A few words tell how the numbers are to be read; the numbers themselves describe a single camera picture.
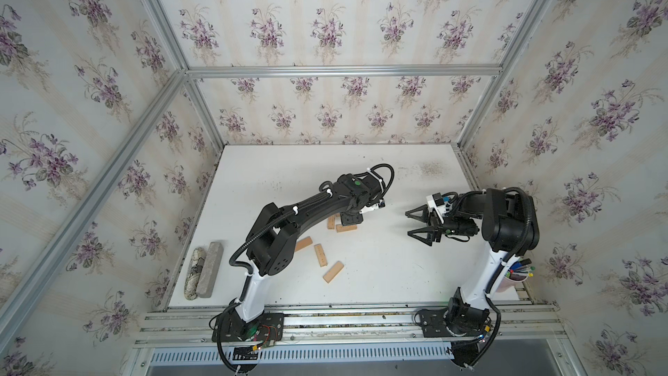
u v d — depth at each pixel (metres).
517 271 0.75
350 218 0.78
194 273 0.78
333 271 0.84
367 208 0.71
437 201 0.76
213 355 0.69
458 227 0.78
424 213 0.86
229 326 0.66
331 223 0.93
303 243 0.89
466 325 0.68
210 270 0.78
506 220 0.55
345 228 0.93
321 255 0.86
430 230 0.75
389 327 0.75
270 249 0.51
